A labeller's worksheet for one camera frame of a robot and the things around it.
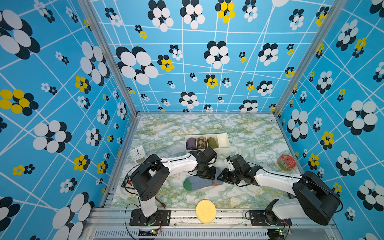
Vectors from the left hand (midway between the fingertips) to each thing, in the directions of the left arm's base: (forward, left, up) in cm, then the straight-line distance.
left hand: (215, 178), depth 84 cm
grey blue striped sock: (-2, +11, -2) cm, 12 cm away
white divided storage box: (+25, -5, -1) cm, 26 cm away
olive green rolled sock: (+22, +1, +3) cm, 22 cm away
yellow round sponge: (-17, +6, -1) cm, 18 cm away
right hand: (+1, -2, -2) cm, 3 cm away
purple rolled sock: (+21, +14, +2) cm, 26 cm away
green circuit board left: (-25, +34, -4) cm, 43 cm away
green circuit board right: (-25, -27, -3) cm, 37 cm away
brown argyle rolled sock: (+22, +8, +3) cm, 23 cm away
